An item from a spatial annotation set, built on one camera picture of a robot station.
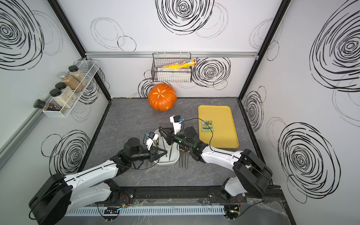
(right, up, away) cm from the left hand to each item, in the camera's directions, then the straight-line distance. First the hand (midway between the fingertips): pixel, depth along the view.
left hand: (166, 152), depth 75 cm
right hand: (-3, +12, -3) cm, 13 cm away
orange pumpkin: (-6, +33, +29) cm, 44 cm away
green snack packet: (+27, +11, +26) cm, 39 cm away
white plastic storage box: (+3, -6, +13) cm, 15 cm away
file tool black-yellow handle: (+8, -3, +13) cm, 16 cm away
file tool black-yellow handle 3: (+1, -4, +15) cm, 15 cm away
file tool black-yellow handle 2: (+11, -2, +16) cm, 19 cm away
